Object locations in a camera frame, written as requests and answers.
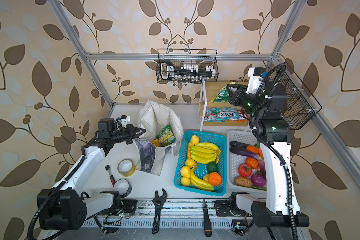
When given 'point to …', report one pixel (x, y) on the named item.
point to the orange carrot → (256, 149)
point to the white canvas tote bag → (153, 118)
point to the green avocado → (212, 167)
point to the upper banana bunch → (205, 153)
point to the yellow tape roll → (132, 171)
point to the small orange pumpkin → (252, 162)
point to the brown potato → (243, 181)
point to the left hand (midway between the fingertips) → (146, 129)
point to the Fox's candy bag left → (220, 114)
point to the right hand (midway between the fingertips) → (228, 87)
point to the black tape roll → (123, 187)
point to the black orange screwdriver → (207, 220)
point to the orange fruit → (215, 178)
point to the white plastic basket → (234, 159)
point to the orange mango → (190, 144)
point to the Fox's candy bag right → (242, 117)
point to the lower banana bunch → (198, 183)
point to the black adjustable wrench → (158, 201)
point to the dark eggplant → (239, 144)
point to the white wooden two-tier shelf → (208, 90)
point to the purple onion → (258, 180)
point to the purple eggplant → (244, 152)
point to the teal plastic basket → (219, 139)
